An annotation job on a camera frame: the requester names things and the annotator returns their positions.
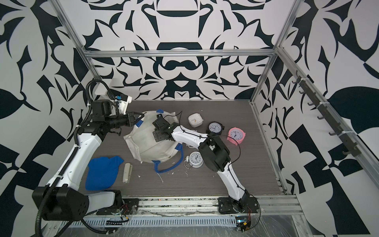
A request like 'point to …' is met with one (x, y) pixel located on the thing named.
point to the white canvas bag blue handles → (141, 142)
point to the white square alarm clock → (195, 119)
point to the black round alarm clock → (216, 127)
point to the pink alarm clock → (235, 134)
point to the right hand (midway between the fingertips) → (162, 129)
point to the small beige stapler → (127, 173)
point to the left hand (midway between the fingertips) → (141, 112)
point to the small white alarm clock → (195, 160)
